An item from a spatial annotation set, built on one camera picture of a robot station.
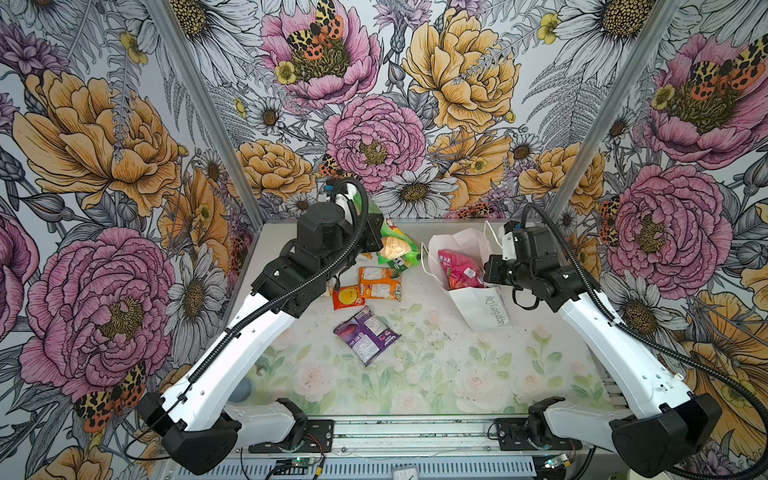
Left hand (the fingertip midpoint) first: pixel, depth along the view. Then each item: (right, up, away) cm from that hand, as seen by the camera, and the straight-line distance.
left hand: (383, 227), depth 64 cm
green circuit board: (-20, -54, +8) cm, 58 cm away
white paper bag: (+25, -20, +15) cm, 36 cm away
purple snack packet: (-5, -30, +24) cm, 39 cm away
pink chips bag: (+20, -11, +17) cm, 28 cm away
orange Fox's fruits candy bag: (-2, -16, +36) cm, 40 cm away
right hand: (+25, -11, +13) cm, 31 cm away
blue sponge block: (-38, -42, +16) cm, 59 cm away
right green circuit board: (+41, -54, +8) cm, 69 cm away
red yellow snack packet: (-13, -20, +36) cm, 43 cm away
